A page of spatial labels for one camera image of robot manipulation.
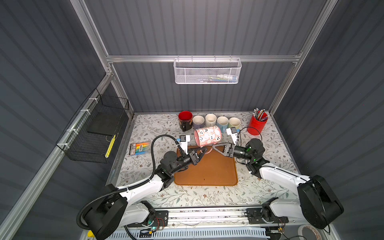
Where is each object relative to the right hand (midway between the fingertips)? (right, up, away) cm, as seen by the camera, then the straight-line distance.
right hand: (214, 150), depth 71 cm
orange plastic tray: (+2, -16, +22) cm, 27 cm away
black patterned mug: (-17, +17, +34) cm, 42 cm away
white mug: (+2, +17, +38) cm, 42 cm away
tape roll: (+47, -39, -3) cm, 61 cm away
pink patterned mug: (-4, +7, -3) cm, 8 cm away
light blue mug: (+10, +14, +34) cm, 39 cm away
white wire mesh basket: (+1, +58, +52) cm, 78 cm away
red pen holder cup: (+31, +14, +26) cm, 43 cm away
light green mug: (+19, +14, +35) cm, 42 cm away
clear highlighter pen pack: (-47, -3, +27) cm, 54 cm away
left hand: (-4, +1, 0) cm, 4 cm away
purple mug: (-7, +15, +40) cm, 43 cm away
